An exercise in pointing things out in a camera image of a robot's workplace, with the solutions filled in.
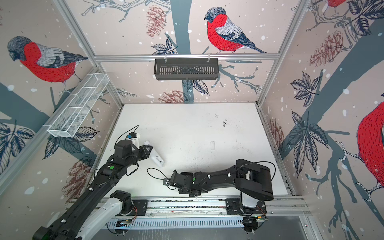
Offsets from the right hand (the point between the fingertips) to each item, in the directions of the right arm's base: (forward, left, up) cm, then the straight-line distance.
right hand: (180, 181), depth 82 cm
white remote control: (+9, +14, +11) cm, 20 cm away
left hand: (+12, +16, +16) cm, 26 cm away
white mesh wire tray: (+17, +54, +33) cm, 66 cm away
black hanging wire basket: (+69, +1, +29) cm, 75 cm away
